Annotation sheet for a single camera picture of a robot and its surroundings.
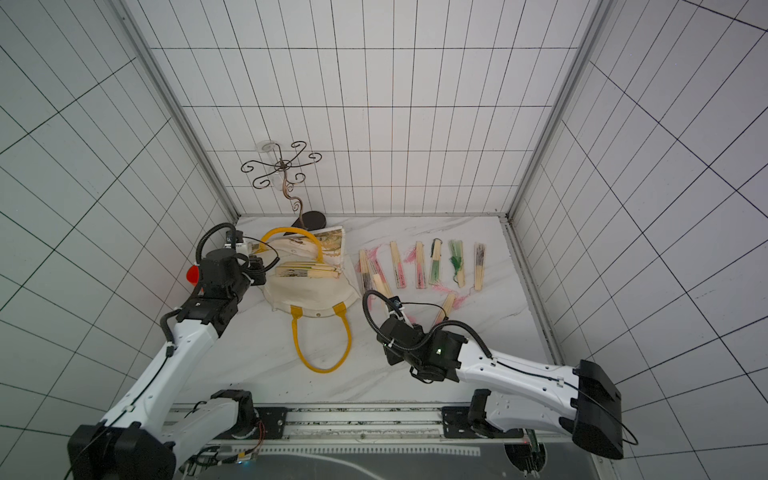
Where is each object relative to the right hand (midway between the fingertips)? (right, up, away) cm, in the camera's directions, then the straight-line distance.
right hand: (391, 329), depth 78 cm
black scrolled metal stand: (-34, +48, +14) cm, 60 cm away
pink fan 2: (+20, +4, +17) cm, 27 cm away
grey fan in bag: (-28, +14, +19) cm, 37 cm away
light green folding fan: (+16, +12, +23) cm, 30 cm away
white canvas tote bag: (-22, -3, +11) cm, 25 cm away
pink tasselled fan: (-4, +13, +24) cm, 28 cm away
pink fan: (+3, +15, +25) cm, 29 cm away
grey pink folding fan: (+32, +15, +25) cm, 43 cm away
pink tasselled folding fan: (+10, +18, +28) cm, 35 cm away
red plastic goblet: (-58, +14, +7) cm, 60 cm away
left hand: (-38, +18, +3) cm, 42 cm away
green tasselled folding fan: (+24, +17, +27) cm, 40 cm away
